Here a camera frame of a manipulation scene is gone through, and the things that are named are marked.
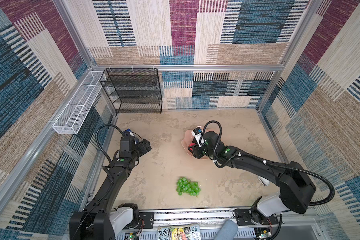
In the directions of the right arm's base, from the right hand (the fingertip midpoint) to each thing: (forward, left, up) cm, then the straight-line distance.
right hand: (192, 148), depth 84 cm
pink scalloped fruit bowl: (+11, +3, -8) cm, 14 cm away
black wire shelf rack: (+47, +40, +4) cm, 62 cm away
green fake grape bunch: (-17, +6, -9) cm, 20 cm away
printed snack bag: (-37, +8, -11) cm, 39 cm away
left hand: (+3, +27, +2) cm, 27 cm away
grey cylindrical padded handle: (-38, -13, -10) cm, 41 cm away
